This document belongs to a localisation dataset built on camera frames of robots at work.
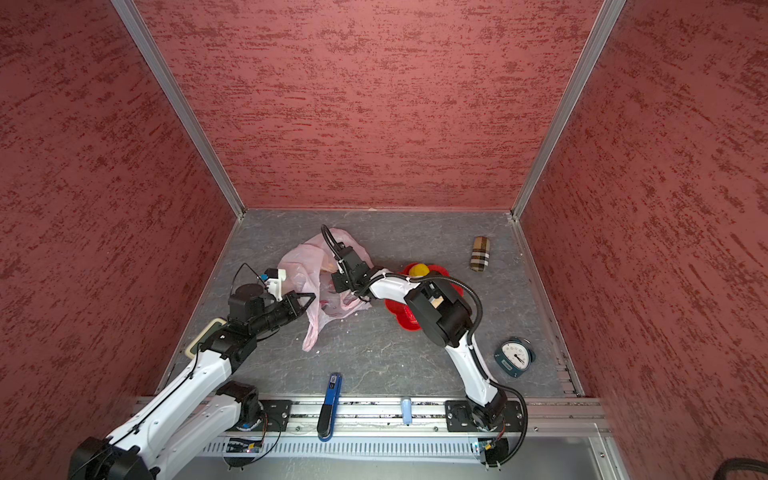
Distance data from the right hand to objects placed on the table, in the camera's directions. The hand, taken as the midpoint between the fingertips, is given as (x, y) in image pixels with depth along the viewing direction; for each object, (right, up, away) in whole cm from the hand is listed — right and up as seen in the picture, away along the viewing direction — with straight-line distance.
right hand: (340, 279), depth 98 cm
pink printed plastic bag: (-7, +5, -13) cm, 16 cm away
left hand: (-3, -4, -18) cm, 19 cm away
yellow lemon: (+27, +3, -3) cm, 27 cm away
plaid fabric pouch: (+50, +8, +7) cm, 51 cm away
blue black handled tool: (+1, -32, -24) cm, 40 cm away
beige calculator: (-36, -13, -11) cm, 40 cm away
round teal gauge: (+52, -19, -18) cm, 58 cm away
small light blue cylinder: (+21, -30, -25) cm, 44 cm away
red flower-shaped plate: (+21, -9, -9) cm, 25 cm away
